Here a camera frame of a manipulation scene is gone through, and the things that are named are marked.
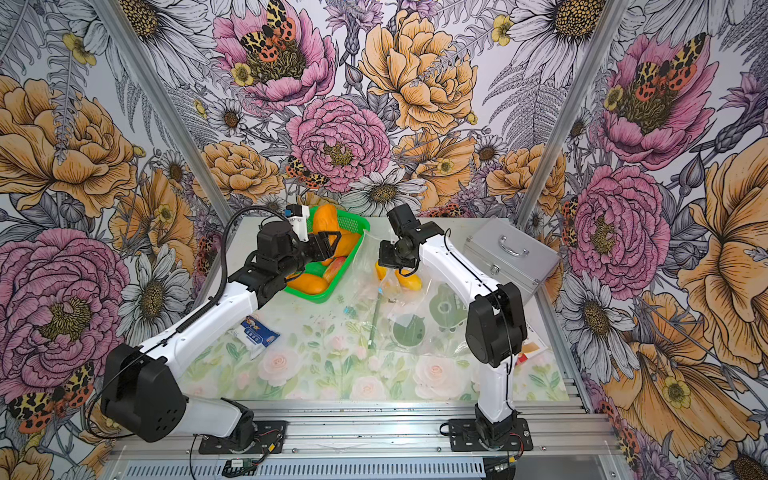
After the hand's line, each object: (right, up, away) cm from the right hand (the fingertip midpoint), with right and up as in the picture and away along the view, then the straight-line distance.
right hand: (383, 267), depth 88 cm
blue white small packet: (-37, -20, -1) cm, 42 cm away
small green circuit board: (-34, -47, -15) cm, 60 cm away
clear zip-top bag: (+1, -15, +9) cm, 17 cm away
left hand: (-13, +7, -7) cm, 16 cm away
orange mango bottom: (-23, -6, +6) cm, 24 cm away
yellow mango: (+9, -6, +11) cm, 15 cm away
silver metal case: (+38, +4, +4) cm, 38 cm away
